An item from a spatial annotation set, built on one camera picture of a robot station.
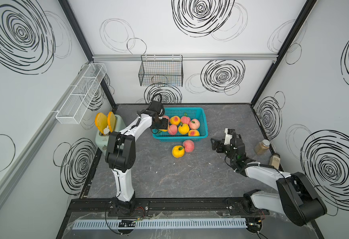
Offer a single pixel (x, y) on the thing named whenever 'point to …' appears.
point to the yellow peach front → (184, 129)
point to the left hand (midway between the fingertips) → (162, 125)
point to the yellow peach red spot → (175, 120)
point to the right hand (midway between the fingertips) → (217, 139)
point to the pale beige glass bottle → (274, 160)
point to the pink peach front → (194, 124)
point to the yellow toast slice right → (111, 121)
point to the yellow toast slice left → (101, 121)
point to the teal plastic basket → (197, 113)
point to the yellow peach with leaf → (178, 151)
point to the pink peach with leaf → (185, 119)
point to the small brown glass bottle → (261, 146)
